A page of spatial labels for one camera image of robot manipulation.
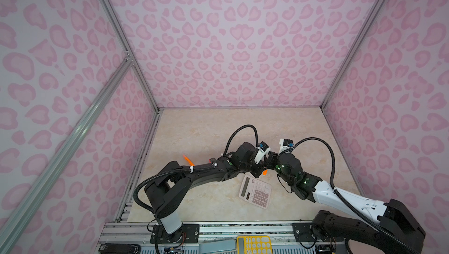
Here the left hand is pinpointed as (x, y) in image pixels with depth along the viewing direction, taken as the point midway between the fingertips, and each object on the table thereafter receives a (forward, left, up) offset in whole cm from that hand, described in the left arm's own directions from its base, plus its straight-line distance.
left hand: (270, 164), depth 80 cm
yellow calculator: (-29, +9, -10) cm, 32 cm away
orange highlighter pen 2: (+9, +41, -12) cm, 43 cm away
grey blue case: (-30, +24, -10) cm, 40 cm away
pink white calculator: (-8, +6, -11) cm, 15 cm away
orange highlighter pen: (-4, +3, +1) cm, 5 cm away
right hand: (+5, +3, +4) cm, 6 cm away
